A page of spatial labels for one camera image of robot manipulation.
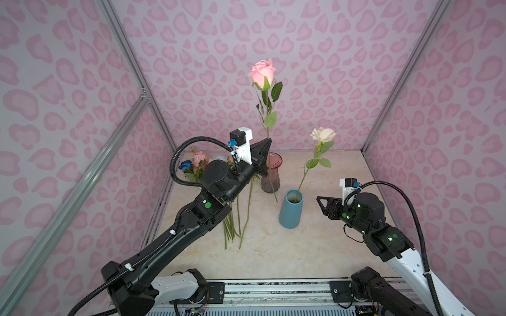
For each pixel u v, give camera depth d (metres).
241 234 0.88
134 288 0.37
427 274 0.44
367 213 0.52
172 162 0.38
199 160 1.03
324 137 0.66
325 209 0.65
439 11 0.69
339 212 0.63
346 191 0.64
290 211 0.75
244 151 0.49
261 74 0.43
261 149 0.52
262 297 0.73
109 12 0.69
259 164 0.49
